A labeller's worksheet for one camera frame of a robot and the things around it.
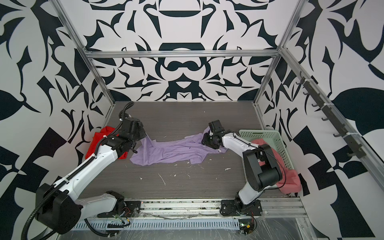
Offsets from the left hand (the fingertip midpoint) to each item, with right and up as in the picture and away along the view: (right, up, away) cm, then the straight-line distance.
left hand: (140, 126), depth 81 cm
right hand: (+35, -9, +11) cm, 38 cm away
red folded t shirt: (-35, -14, +13) cm, 40 cm away
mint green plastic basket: (+80, -7, +15) cm, 81 cm away
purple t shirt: (+26, -15, +12) cm, 33 cm away
